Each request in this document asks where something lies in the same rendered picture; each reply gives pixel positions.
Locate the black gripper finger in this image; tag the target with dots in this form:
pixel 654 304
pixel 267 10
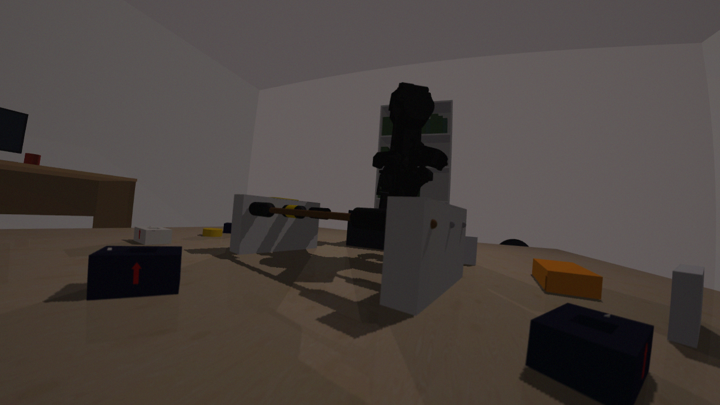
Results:
pixel 412 186
pixel 394 180

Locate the yellow short cylinder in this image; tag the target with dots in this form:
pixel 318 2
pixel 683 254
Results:
pixel 212 232

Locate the orange rectangular block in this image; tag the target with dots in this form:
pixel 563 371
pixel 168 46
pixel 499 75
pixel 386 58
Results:
pixel 567 278

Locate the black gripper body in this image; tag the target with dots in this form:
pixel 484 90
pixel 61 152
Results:
pixel 398 159

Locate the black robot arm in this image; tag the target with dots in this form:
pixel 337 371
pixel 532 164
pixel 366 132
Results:
pixel 410 108

